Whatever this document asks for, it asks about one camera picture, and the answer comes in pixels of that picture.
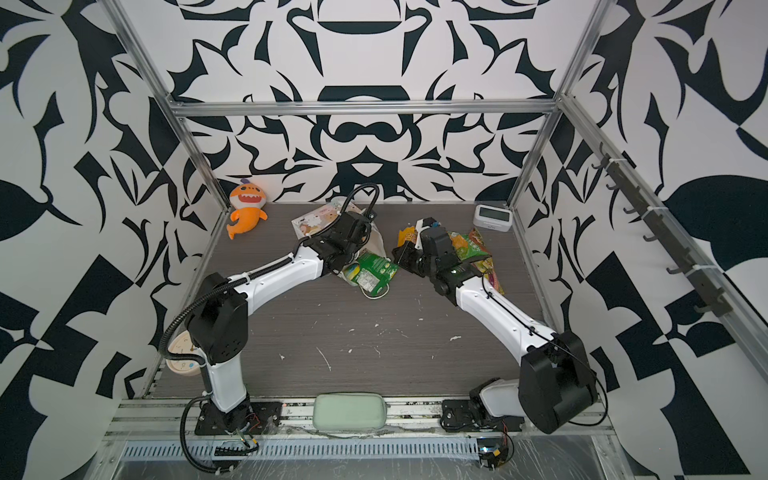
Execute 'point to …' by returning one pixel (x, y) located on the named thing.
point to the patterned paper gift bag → (316, 220)
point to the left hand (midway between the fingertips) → (342, 221)
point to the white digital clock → (493, 218)
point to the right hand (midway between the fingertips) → (391, 250)
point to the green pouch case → (349, 411)
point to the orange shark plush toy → (246, 199)
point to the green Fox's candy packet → (372, 273)
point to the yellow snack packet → (409, 233)
